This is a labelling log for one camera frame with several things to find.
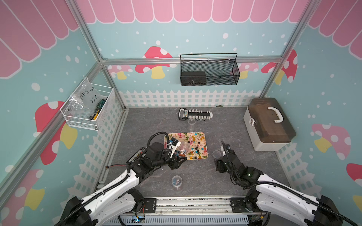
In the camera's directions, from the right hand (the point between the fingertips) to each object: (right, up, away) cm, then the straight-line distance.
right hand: (218, 159), depth 83 cm
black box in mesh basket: (-15, +53, +16) cm, 57 cm away
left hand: (-21, +3, -7) cm, 22 cm away
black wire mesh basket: (-3, +59, +13) cm, 60 cm away
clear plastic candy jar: (-15, +22, +14) cm, 30 cm away
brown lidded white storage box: (+32, +19, +5) cm, 38 cm away
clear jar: (-24, -9, -8) cm, 27 cm away
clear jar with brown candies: (-20, +9, -10) cm, 25 cm away
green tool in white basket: (-65, +32, -9) cm, 73 cm away
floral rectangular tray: (-11, +4, +12) cm, 16 cm away
